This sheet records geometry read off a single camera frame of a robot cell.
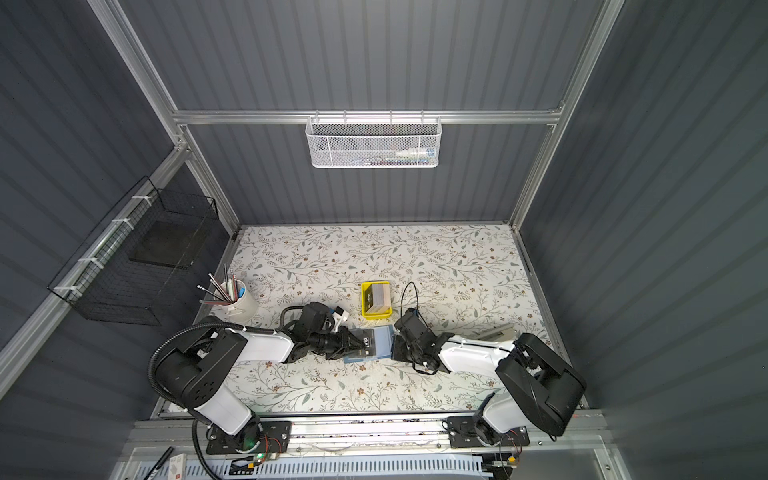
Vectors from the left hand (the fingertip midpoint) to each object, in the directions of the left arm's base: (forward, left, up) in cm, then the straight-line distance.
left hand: (368, 352), depth 85 cm
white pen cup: (+12, +37, +5) cm, 40 cm away
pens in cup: (+17, +43, +6) cm, 46 cm away
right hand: (+2, -8, -2) cm, 8 cm away
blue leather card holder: (+3, -2, -2) cm, 4 cm away
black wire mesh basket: (+11, +57, +26) cm, 64 cm away
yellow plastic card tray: (+17, +1, 0) cm, 17 cm away
